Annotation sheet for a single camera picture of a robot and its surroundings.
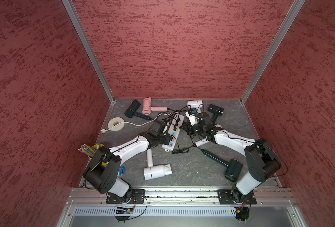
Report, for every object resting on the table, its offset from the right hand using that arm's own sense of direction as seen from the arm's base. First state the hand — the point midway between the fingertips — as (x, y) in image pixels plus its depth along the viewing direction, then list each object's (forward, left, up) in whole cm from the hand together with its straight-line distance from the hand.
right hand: (182, 128), depth 90 cm
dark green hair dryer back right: (+21, -29, -8) cm, 36 cm away
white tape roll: (+14, +52, -10) cm, 54 cm away
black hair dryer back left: (+20, +38, -5) cm, 43 cm away
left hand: (-6, +10, -4) cm, 12 cm away
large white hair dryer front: (-25, +18, -5) cm, 31 cm away
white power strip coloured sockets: (+5, +6, -6) cm, 10 cm away
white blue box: (-23, +37, -9) cm, 45 cm away
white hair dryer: (+26, -13, -6) cm, 30 cm away
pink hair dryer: (+24, +26, -6) cm, 36 cm away
